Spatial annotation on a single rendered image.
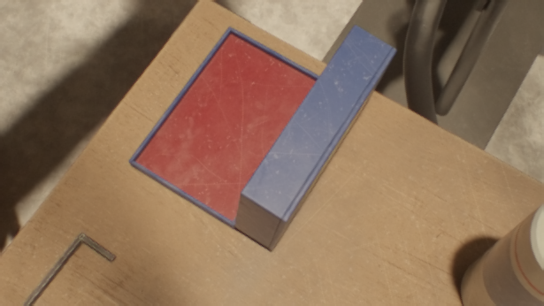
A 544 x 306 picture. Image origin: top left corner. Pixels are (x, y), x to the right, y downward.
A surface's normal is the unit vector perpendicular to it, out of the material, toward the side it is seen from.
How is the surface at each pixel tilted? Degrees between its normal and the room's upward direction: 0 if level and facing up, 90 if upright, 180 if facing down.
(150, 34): 0
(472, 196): 0
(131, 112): 0
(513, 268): 90
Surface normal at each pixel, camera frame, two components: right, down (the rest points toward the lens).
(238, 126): 0.00, -0.37
